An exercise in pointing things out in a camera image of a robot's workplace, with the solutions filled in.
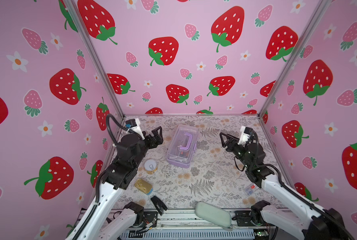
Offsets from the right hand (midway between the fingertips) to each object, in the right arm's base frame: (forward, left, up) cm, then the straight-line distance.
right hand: (222, 134), depth 75 cm
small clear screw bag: (-17, -20, -26) cm, 37 cm away
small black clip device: (-30, +30, -26) cm, 50 cm away
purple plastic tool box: (+1, +21, -15) cm, 26 cm away
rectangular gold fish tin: (-23, +40, -24) cm, 52 cm away
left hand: (-7, +32, +9) cm, 34 cm away
